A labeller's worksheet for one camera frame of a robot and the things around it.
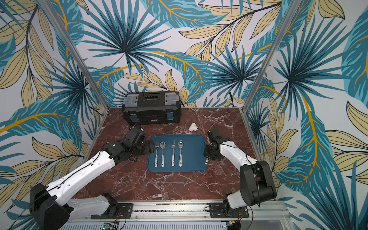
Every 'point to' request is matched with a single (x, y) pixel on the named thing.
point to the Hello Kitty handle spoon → (180, 144)
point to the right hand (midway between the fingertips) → (208, 155)
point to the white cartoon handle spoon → (162, 145)
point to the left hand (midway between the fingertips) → (148, 148)
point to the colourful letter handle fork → (156, 155)
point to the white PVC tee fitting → (193, 127)
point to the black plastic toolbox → (152, 107)
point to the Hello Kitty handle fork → (173, 157)
